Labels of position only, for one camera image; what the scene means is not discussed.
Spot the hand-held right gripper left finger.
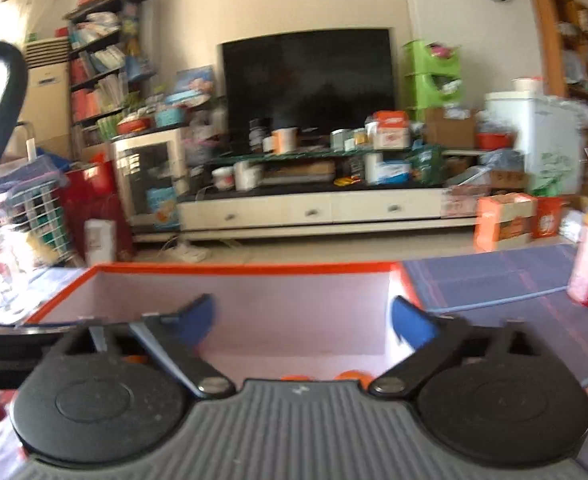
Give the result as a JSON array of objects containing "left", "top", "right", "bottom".
[{"left": 49, "top": 294, "right": 237, "bottom": 402}]

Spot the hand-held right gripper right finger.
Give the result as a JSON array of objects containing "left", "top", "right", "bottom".
[{"left": 369, "top": 296, "right": 543, "bottom": 402}]

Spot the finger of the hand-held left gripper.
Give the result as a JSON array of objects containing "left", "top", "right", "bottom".
[{"left": 0, "top": 321, "right": 77, "bottom": 392}]

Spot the orange cardboard box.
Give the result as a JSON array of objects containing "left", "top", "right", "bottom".
[{"left": 0, "top": 261, "right": 427, "bottom": 480}]

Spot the blue checked cloth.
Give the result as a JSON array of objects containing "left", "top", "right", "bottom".
[{"left": 0, "top": 245, "right": 588, "bottom": 480}]

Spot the cream television stand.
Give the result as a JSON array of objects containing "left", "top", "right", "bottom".
[{"left": 176, "top": 147, "right": 479, "bottom": 243}]

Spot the clear bin of pink packets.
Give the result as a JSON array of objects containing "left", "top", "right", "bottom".
[{"left": 444, "top": 185, "right": 479, "bottom": 218}]

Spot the printed cardboard fruit carton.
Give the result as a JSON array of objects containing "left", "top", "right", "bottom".
[{"left": 475, "top": 194, "right": 537, "bottom": 252}]

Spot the white cup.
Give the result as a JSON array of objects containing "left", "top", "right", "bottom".
[{"left": 211, "top": 166, "right": 235, "bottom": 191}]

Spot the white jug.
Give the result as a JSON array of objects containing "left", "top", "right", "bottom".
[{"left": 234, "top": 162, "right": 263, "bottom": 191}]

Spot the blue and white tissue box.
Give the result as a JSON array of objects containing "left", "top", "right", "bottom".
[{"left": 374, "top": 160, "right": 413, "bottom": 185}]

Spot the red bag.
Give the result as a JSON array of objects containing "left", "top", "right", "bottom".
[{"left": 64, "top": 160, "right": 135, "bottom": 266}]

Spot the green bag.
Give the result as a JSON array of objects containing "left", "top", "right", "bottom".
[{"left": 411, "top": 145, "right": 447, "bottom": 185}]

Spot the white glass-door cabinet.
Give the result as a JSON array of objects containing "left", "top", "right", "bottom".
[{"left": 110, "top": 127, "right": 189, "bottom": 226}]

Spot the small orange carton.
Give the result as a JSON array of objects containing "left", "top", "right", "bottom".
[{"left": 534, "top": 196, "right": 564, "bottom": 238}]

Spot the white and orange box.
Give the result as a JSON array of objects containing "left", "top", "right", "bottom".
[{"left": 371, "top": 111, "right": 409, "bottom": 150}]

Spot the brown cardboard box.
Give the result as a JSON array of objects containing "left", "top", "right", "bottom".
[{"left": 424, "top": 107, "right": 477, "bottom": 150}]

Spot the cream canister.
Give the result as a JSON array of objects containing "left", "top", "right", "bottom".
[{"left": 272, "top": 127, "right": 299, "bottom": 155}]

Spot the red basket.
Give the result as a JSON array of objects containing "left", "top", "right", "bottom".
[{"left": 476, "top": 131, "right": 517, "bottom": 150}]

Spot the white chest freezer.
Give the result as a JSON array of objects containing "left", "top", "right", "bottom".
[{"left": 484, "top": 91, "right": 587, "bottom": 198}]

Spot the printed picture box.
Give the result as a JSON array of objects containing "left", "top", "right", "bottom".
[{"left": 174, "top": 66, "right": 217, "bottom": 96}]

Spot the green plastic drawer unit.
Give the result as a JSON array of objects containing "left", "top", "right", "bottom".
[{"left": 404, "top": 40, "right": 464, "bottom": 111}]

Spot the standing air conditioner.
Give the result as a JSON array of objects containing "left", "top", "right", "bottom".
[{"left": 24, "top": 36, "right": 72, "bottom": 161}]

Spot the black television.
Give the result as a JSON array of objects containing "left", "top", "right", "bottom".
[{"left": 218, "top": 27, "right": 399, "bottom": 156}]

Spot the dark bookshelf with books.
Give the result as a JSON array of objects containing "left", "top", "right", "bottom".
[{"left": 64, "top": 0, "right": 172, "bottom": 151}]

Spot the wooden shelf unit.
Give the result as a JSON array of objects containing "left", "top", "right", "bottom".
[{"left": 531, "top": 0, "right": 588, "bottom": 121}]

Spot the white wire basket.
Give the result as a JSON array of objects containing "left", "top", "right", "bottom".
[{"left": 0, "top": 157, "right": 75, "bottom": 266}]

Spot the black cable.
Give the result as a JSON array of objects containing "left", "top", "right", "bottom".
[{"left": 0, "top": 41, "right": 29, "bottom": 211}]

